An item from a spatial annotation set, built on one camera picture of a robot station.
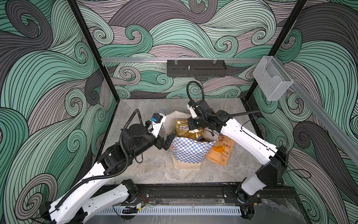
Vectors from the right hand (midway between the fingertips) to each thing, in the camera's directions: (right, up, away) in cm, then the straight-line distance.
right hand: (189, 122), depth 77 cm
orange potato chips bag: (+20, -19, +6) cm, 29 cm away
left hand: (-11, -1, -16) cm, 19 cm away
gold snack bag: (-3, -5, -1) cm, 6 cm away
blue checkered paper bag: (-1, -16, -6) cm, 17 cm away
